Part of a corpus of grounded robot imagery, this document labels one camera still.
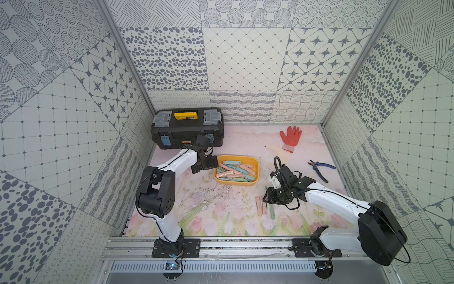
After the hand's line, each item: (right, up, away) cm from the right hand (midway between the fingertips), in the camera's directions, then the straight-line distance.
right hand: (267, 202), depth 83 cm
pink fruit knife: (-1, -4, +3) cm, 5 cm away
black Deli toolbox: (-49, +37, +14) cm, 63 cm away
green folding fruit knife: (+3, -5, +2) cm, 6 cm away
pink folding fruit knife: (-4, -2, +3) cm, 5 cm away
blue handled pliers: (+31, +15, +18) cm, 39 cm away
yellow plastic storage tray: (-14, +13, +14) cm, 24 cm away
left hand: (-26, +15, +10) cm, 32 cm away
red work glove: (+22, +30, +30) cm, 48 cm away
